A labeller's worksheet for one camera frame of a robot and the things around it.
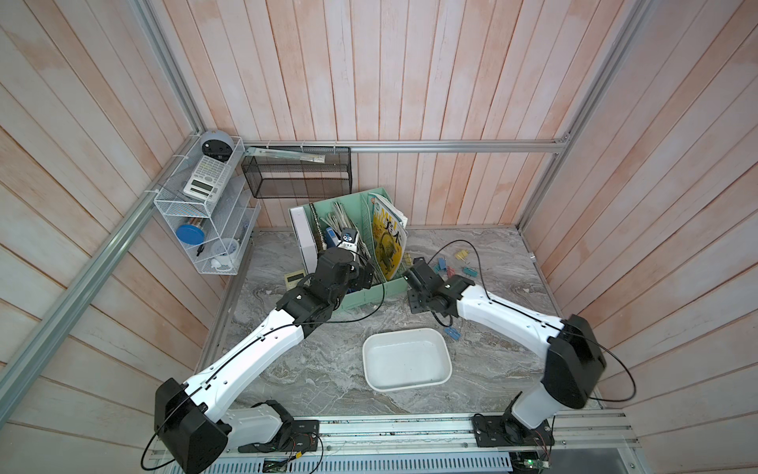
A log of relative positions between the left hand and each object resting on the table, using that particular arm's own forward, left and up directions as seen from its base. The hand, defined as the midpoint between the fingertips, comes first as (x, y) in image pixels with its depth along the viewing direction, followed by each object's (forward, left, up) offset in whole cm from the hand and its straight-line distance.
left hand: (353, 260), depth 76 cm
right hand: (-1, -19, -16) cm, 25 cm away
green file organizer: (+26, 0, -6) cm, 27 cm away
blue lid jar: (+6, +43, +4) cm, 43 cm away
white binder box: (+9, +14, -1) cm, 16 cm away
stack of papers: (+19, +6, -3) cm, 20 cm away
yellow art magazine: (+19, -11, -6) cm, 23 cm away
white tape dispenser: (+6, +37, -3) cm, 38 cm away
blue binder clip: (-9, -30, -25) cm, 40 cm away
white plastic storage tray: (-16, -14, -28) cm, 35 cm away
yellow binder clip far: (+22, -38, -23) cm, 50 cm away
